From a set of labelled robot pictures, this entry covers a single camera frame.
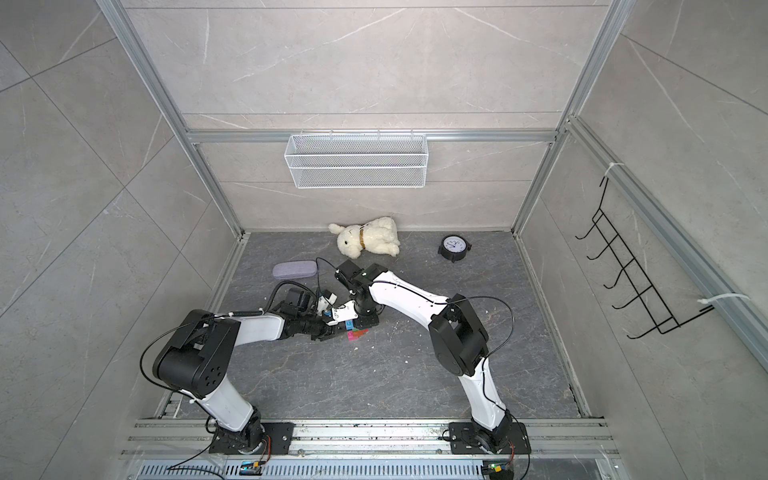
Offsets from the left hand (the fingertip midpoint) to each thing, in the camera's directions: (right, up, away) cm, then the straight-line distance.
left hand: (350, 325), depth 91 cm
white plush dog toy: (+8, +29, +16) cm, 34 cm away
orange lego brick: (+3, -2, -1) cm, 4 cm away
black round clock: (+37, +25, +20) cm, 49 cm away
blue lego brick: (+1, +2, -8) cm, 8 cm away
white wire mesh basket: (+1, +54, +10) cm, 55 cm away
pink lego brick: (+1, -3, -1) cm, 4 cm away
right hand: (+5, +4, -2) cm, 6 cm away
